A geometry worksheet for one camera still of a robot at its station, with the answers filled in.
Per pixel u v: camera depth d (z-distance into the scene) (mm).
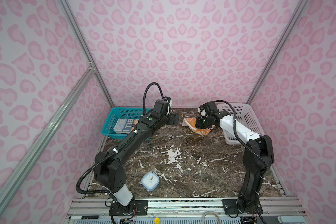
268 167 464
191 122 929
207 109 747
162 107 614
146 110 627
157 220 636
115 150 448
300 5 692
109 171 429
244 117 1101
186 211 727
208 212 715
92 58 895
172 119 732
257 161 506
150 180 800
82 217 693
